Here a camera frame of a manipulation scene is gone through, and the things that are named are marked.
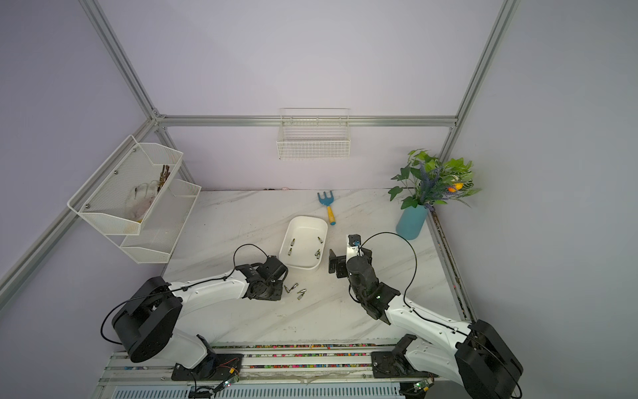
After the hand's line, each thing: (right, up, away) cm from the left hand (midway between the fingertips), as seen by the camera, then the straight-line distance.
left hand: (273, 294), depth 88 cm
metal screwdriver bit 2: (+16, +19, +15) cm, 29 cm away
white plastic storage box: (+10, +17, +13) cm, 24 cm away
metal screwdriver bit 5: (+10, +1, 0) cm, 10 cm away
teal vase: (+56, +26, +15) cm, 63 cm away
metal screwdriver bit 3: (+16, +13, +10) cm, 23 cm away
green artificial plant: (+54, +40, -9) cm, 67 cm away
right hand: (+26, +16, -5) cm, 31 cm away
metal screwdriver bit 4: (+7, +2, +2) cm, 7 cm away
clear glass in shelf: (-40, +34, -10) cm, 54 cm away
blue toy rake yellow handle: (+20, +35, +29) cm, 50 cm away
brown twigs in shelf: (-35, +41, -7) cm, 55 cm away
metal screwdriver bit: (+5, +15, +12) cm, 20 cm away
